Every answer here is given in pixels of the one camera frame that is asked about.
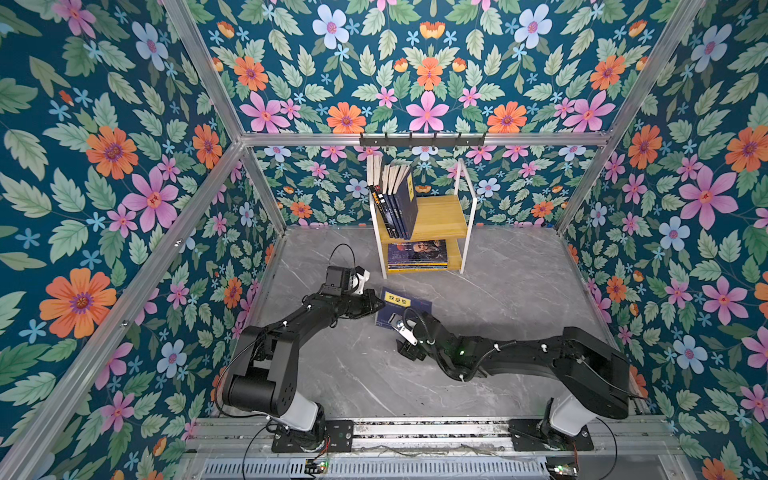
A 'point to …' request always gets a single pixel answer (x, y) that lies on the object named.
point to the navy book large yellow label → (407, 201)
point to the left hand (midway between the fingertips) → (388, 297)
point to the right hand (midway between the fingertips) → (407, 323)
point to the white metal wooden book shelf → (440, 217)
